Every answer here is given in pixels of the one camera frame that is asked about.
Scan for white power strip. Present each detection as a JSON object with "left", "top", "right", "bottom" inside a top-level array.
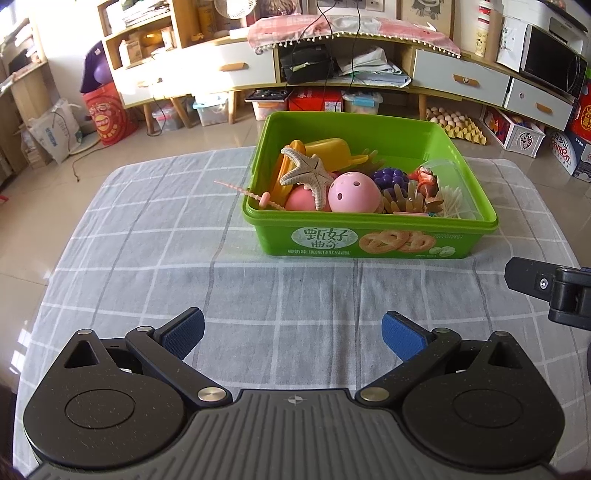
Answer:
[{"left": 316, "top": 0, "right": 386, "bottom": 14}]

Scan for red carton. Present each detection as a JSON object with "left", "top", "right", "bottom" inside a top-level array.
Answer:
[{"left": 567, "top": 92, "right": 591, "bottom": 139}]

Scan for small white fan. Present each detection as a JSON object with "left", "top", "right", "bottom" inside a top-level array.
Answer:
[{"left": 215, "top": 0, "right": 257, "bottom": 20}]

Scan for purple toy grapes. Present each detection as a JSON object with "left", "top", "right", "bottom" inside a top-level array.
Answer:
[{"left": 372, "top": 168, "right": 409, "bottom": 193}]

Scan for black microwave oven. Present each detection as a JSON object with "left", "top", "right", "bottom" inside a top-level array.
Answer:
[{"left": 519, "top": 24, "right": 588, "bottom": 99}]

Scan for yellow plastic toy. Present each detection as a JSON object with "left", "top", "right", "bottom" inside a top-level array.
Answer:
[{"left": 300, "top": 137, "right": 370, "bottom": 171}]

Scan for pink lace cloth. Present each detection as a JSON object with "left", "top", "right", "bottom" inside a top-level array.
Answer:
[{"left": 248, "top": 16, "right": 462, "bottom": 58}]

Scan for yellow packet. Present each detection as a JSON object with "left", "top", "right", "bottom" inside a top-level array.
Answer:
[{"left": 198, "top": 0, "right": 218, "bottom": 38}]

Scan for clear storage bin blue latch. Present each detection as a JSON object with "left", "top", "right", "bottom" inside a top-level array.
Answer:
[{"left": 193, "top": 95, "right": 229, "bottom": 126}]

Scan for black bag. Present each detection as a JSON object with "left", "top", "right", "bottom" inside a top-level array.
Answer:
[{"left": 280, "top": 46, "right": 334, "bottom": 85}]

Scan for beige starfish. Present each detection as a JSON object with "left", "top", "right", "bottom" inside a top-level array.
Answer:
[{"left": 279, "top": 147, "right": 335, "bottom": 212}]

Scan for grey drawer wooden handle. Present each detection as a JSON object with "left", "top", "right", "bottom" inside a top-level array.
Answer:
[
  {"left": 504, "top": 78, "right": 575, "bottom": 131},
  {"left": 412, "top": 48, "right": 511, "bottom": 106}
]

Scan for red gift bag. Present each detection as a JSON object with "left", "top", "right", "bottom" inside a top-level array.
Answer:
[{"left": 82, "top": 80, "right": 138, "bottom": 146}]

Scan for white blue cloth pile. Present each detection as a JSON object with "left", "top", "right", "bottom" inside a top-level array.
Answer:
[{"left": 337, "top": 46, "right": 411, "bottom": 88}]

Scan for white printed paper bag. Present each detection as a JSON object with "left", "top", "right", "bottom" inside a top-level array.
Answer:
[{"left": 496, "top": 18, "right": 527, "bottom": 70}]

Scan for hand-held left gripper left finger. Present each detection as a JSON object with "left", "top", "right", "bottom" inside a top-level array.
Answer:
[{"left": 62, "top": 308, "right": 233, "bottom": 409}]

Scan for yellow tray of eggs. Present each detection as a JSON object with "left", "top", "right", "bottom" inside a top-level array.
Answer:
[{"left": 426, "top": 106, "right": 488, "bottom": 145}]

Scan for white woven sack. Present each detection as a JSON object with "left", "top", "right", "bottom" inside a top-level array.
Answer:
[{"left": 28, "top": 99, "right": 83, "bottom": 162}]

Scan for framed cartoon picture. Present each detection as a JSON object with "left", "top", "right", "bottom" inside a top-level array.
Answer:
[{"left": 398, "top": 0, "right": 455, "bottom": 28}]

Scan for pink clear capsule ball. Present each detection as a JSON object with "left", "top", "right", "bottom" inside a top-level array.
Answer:
[{"left": 329, "top": 172, "right": 382, "bottom": 213}]

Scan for stack of papers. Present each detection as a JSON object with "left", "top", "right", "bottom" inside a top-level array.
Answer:
[{"left": 121, "top": 0, "right": 172, "bottom": 28}]

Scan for framed panda picture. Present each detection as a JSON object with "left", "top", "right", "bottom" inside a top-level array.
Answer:
[{"left": 256, "top": 0, "right": 303, "bottom": 19}]

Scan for white printed crate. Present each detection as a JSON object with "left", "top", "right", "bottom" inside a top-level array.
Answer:
[{"left": 482, "top": 106, "right": 546, "bottom": 158}]

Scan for white drawer wooden handle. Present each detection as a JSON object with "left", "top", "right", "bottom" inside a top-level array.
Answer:
[{"left": 187, "top": 41, "right": 278, "bottom": 88}]

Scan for white wooden TV cabinet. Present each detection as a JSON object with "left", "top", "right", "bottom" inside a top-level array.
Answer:
[{"left": 97, "top": 0, "right": 578, "bottom": 134}]

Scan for clear bin orange contents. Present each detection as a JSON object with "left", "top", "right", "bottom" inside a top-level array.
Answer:
[{"left": 252, "top": 99, "right": 289, "bottom": 121}]

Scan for grey checked tablecloth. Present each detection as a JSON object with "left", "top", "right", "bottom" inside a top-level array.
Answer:
[{"left": 18, "top": 148, "right": 587, "bottom": 462}]

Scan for clear cotton swab jar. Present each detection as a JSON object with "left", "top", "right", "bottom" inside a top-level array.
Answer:
[{"left": 406, "top": 158, "right": 481, "bottom": 220}]

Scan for white printer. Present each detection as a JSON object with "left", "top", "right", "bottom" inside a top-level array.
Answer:
[{"left": 502, "top": 0, "right": 585, "bottom": 51}]

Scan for small cardboard box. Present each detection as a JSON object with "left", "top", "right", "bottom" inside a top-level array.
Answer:
[{"left": 119, "top": 39, "right": 144, "bottom": 65}]

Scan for clear bin blue lid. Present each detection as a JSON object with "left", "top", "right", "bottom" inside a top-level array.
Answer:
[{"left": 342, "top": 91, "right": 383, "bottom": 115}]

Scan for pink squeeze toy red hat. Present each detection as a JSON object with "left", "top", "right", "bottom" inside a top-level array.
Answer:
[{"left": 215, "top": 180, "right": 333, "bottom": 213}]

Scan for tall printed tube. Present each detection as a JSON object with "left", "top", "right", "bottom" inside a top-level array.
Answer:
[{"left": 475, "top": 0, "right": 504, "bottom": 58}]

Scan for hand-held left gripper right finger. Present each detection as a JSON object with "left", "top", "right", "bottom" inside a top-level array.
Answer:
[{"left": 353, "top": 311, "right": 532, "bottom": 404}]

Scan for wooden shelf unit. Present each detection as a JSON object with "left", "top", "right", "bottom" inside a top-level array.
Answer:
[{"left": 0, "top": 18, "right": 51, "bottom": 171}]

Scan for blue white carton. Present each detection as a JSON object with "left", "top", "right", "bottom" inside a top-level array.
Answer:
[{"left": 547, "top": 129, "right": 591, "bottom": 177}]

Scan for red flat box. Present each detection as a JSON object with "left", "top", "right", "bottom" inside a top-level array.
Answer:
[{"left": 288, "top": 89, "right": 343, "bottom": 112}]

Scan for green plastic box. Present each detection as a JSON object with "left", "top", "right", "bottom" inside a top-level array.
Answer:
[{"left": 242, "top": 111, "right": 499, "bottom": 258}]

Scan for purple balloon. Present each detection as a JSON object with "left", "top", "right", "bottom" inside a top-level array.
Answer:
[{"left": 79, "top": 41, "right": 112, "bottom": 93}]

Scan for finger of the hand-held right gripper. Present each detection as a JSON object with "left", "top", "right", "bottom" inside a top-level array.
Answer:
[{"left": 504, "top": 257, "right": 557, "bottom": 303}]

